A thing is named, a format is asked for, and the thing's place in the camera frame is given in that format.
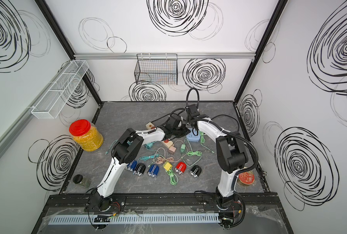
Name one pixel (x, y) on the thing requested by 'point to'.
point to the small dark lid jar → (84, 182)
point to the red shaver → (181, 167)
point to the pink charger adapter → (172, 150)
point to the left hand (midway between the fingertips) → (192, 131)
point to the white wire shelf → (52, 102)
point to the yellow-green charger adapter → (167, 166)
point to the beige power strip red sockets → (167, 143)
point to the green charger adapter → (183, 148)
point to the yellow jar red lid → (86, 134)
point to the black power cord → (183, 109)
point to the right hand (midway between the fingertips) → (193, 122)
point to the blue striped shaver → (153, 170)
